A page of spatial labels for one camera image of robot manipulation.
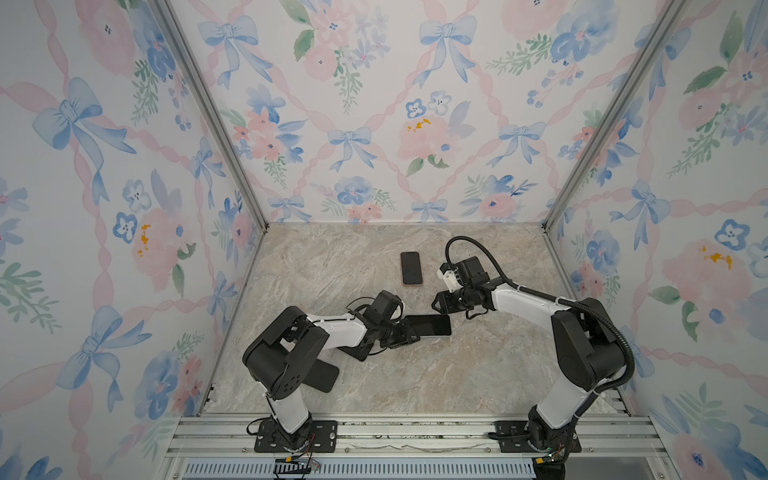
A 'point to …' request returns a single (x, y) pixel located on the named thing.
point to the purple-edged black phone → (411, 268)
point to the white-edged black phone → (359, 352)
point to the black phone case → (322, 376)
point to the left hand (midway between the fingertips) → (419, 338)
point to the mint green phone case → (435, 336)
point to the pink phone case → (412, 284)
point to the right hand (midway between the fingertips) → (438, 301)
